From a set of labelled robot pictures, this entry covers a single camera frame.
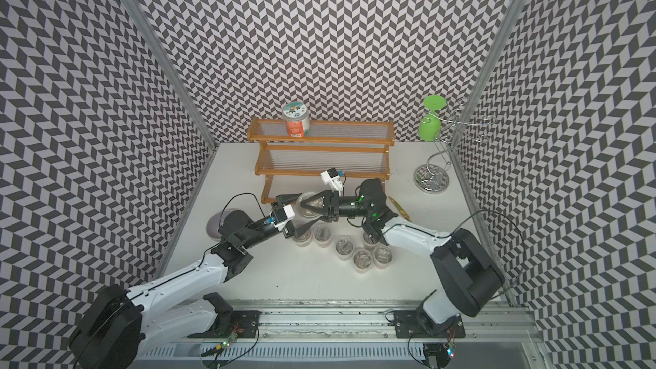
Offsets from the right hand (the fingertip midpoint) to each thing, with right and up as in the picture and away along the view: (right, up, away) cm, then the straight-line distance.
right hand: (303, 214), depth 68 cm
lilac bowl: (-34, -7, +19) cm, 39 cm away
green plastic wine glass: (+43, +27, +25) cm, 56 cm away
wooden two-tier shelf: (-3, +20, +25) cm, 32 cm away
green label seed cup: (+1, +1, -3) cm, 3 cm away
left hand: (+2, +2, +2) cm, 4 cm away
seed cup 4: (+24, -16, +13) cm, 32 cm away
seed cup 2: (+17, -6, -4) cm, 18 cm away
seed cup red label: (+4, -10, +17) cm, 20 cm away
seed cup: (+11, -14, +15) cm, 23 cm away
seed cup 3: (+17, -17, +12) cm, 27 cm away
